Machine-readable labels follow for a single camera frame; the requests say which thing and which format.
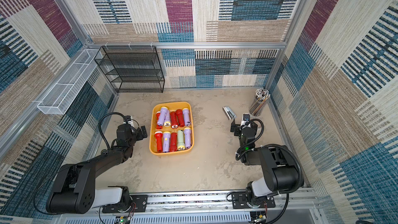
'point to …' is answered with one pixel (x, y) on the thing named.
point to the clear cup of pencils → (261, 95)
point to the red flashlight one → (179, 113)
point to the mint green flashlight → (181, 145)
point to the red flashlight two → (174, 123)
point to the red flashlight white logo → (157, 117)
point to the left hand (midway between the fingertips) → (137, 127)
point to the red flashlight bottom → (173, 142)
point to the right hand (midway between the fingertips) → (244, 121)
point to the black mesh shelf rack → (132, 69)
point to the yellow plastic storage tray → (171, 128)
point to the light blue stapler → (228, 112)
